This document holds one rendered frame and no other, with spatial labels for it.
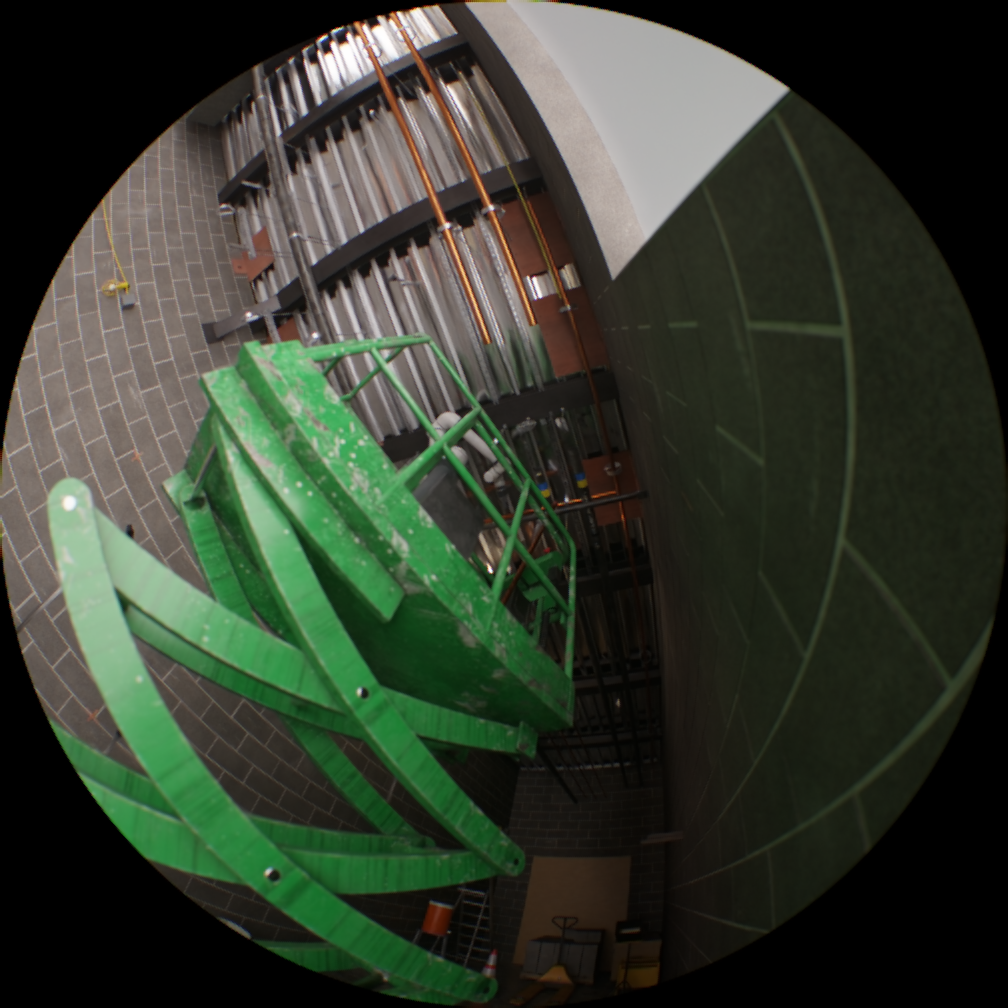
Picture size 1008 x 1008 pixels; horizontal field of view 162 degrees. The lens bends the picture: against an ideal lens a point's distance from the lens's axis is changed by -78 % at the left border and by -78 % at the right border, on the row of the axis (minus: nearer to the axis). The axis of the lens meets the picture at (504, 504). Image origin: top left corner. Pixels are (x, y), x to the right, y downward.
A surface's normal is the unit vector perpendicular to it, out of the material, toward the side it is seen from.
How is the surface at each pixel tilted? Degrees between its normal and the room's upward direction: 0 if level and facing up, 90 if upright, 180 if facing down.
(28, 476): 90
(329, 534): 90
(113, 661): 90
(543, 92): 180
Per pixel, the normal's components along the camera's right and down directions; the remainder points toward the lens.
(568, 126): -0.18, 0.46
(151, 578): 0.80, -0.44
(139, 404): 0.93, -0.22
